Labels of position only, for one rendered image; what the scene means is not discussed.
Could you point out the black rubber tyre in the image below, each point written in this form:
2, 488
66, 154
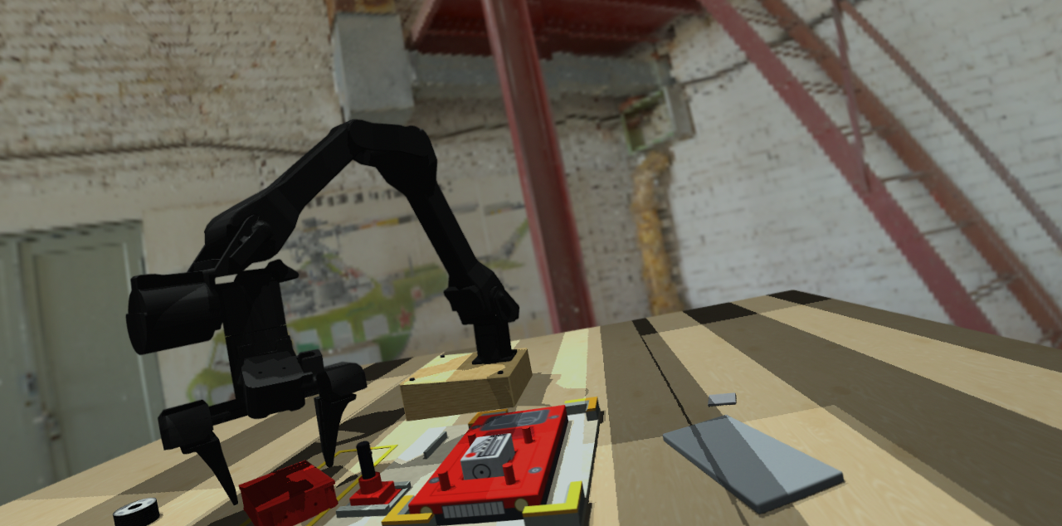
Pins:
139, 513

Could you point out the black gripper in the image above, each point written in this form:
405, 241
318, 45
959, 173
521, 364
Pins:
190, 425

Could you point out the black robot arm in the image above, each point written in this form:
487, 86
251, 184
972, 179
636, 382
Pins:
169, 311

